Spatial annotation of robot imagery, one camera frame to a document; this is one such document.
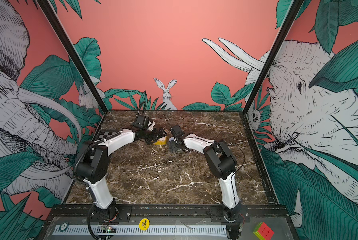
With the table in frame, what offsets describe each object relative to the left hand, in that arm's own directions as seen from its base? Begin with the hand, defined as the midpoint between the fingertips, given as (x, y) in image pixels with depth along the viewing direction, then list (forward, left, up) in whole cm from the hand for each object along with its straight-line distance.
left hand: (164, 134), depth 93 cm
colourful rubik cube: (-52, -46, -5) cm, 69 cm away
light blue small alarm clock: (-8, -5, 0) cm, 10 cm away
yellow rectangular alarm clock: (0, +2, -8) cm, 8 cm away
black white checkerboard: (+7, +42, -7) cm, 43 cm away
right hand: (-1, -6, -8) cm, 10 cm away
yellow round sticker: (-46, +9, -10) cm, 48 cm away
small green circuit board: (-47, +27, -10) cm, 55 cm away
